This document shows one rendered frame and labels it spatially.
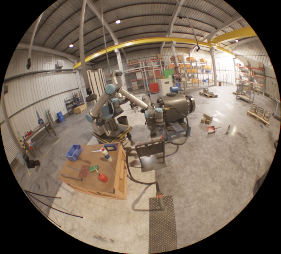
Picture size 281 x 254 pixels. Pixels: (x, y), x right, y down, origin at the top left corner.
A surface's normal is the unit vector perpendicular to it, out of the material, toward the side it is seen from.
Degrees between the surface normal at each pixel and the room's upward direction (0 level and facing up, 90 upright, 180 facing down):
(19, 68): 90
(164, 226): 0
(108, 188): 0
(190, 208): 0
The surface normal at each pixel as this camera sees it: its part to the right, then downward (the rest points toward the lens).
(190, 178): -0.18, -0.91
